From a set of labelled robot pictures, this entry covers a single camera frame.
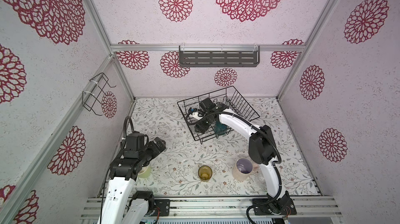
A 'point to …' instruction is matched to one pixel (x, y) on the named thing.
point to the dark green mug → (220, 128)
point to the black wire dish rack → (228, 96)
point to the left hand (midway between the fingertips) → (159, 149)
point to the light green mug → (145, 172)
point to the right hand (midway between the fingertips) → (199, 121)
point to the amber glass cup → (204, 173)
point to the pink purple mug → (243, 168)
